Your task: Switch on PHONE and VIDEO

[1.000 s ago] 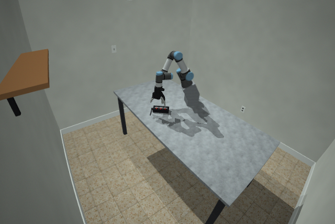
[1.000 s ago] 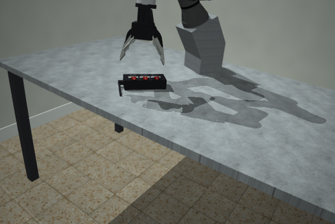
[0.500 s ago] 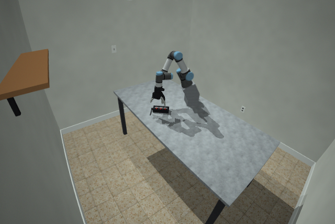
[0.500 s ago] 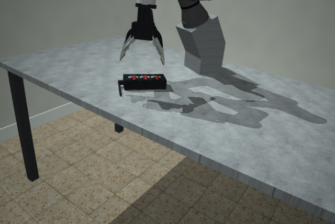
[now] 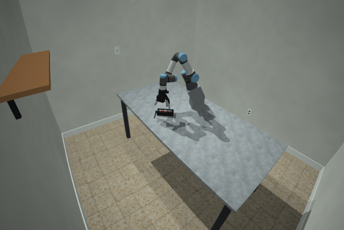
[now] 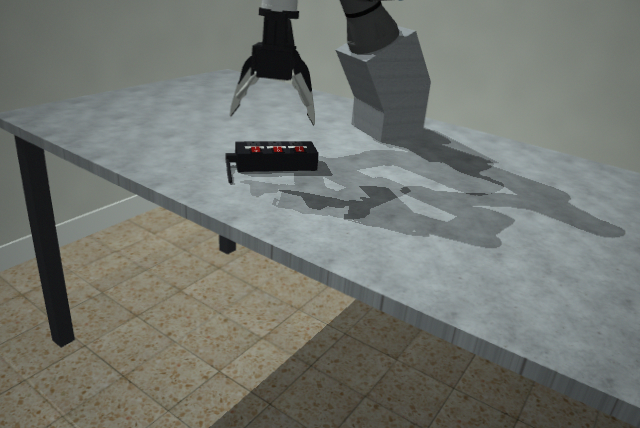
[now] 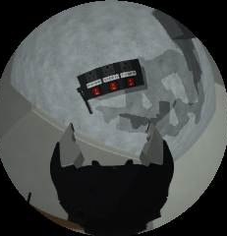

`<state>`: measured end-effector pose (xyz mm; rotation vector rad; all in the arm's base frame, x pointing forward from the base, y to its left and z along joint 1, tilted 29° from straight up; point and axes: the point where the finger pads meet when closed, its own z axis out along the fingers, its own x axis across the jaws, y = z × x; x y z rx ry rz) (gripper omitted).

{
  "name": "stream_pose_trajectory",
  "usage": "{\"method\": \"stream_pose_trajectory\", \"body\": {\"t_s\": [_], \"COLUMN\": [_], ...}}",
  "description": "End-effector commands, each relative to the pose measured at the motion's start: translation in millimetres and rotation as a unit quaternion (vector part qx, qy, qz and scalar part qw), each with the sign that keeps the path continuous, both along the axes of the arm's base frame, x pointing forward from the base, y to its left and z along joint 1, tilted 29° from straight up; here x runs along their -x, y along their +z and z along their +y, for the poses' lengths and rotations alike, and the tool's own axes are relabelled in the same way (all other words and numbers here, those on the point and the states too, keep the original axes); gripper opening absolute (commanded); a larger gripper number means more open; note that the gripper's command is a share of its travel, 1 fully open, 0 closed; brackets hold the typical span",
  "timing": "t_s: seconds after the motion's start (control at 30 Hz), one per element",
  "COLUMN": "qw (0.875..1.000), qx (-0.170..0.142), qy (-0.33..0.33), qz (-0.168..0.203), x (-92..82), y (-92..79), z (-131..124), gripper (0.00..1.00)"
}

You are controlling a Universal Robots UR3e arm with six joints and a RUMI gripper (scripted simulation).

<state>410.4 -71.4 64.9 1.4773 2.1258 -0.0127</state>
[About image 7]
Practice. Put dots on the black power strip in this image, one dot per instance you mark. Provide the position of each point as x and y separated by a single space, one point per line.
109 78

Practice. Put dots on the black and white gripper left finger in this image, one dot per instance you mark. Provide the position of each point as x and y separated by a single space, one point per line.
66 158

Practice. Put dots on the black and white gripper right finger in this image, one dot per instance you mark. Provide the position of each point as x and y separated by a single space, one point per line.
156 155

